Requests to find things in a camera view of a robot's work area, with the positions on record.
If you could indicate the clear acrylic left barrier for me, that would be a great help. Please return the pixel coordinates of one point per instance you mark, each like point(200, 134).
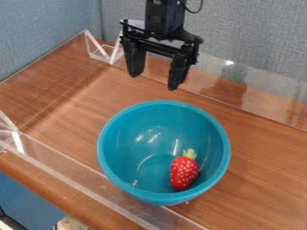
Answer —
point(41, 56)

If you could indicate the red toy strawberry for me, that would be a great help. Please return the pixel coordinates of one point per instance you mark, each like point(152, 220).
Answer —
point(185, 170)

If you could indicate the clear acrylic back barrier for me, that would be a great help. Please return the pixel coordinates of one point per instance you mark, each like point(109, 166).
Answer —
point(265, 93)

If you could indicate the blue plastic bowl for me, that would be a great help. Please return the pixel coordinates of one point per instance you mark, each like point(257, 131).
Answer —
point(145, 137)

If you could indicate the clear acrylic barrier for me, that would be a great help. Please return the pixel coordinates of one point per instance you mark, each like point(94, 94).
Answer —
point(41, 56)
point(77, 188)
point(265, 93)

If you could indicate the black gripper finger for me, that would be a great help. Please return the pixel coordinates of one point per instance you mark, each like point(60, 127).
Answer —
point(136, 57)
point(181, 65)

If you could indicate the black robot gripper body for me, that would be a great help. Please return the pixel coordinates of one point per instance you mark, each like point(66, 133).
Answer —
point(161, 33)

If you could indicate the clear acrylic front barrier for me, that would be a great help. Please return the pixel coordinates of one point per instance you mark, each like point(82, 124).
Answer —
point(77, 188)

